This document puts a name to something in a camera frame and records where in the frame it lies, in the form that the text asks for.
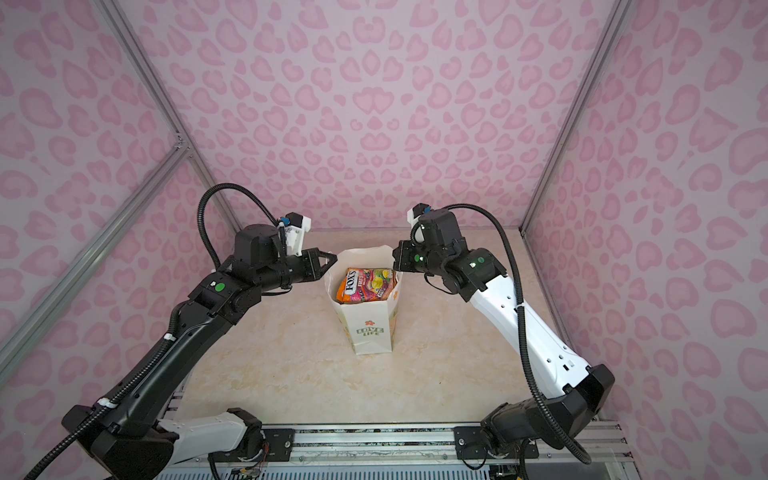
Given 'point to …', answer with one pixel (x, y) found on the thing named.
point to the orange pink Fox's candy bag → (366, 285)
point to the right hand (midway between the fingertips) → (392, 250)
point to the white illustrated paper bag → (369, 325)
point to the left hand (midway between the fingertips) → (337, 252)
